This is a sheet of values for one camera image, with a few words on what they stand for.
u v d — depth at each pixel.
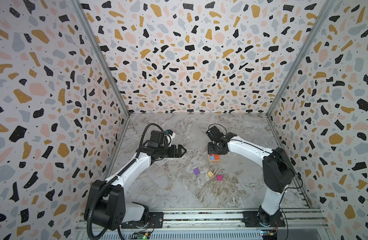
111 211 0.40
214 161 0.95
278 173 0.49
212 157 0.95
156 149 0.65
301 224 0.76
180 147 0.76
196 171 0.91
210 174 0.88
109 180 0.43
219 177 0.89
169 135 0.77
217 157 0.95
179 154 0.75
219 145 0.67
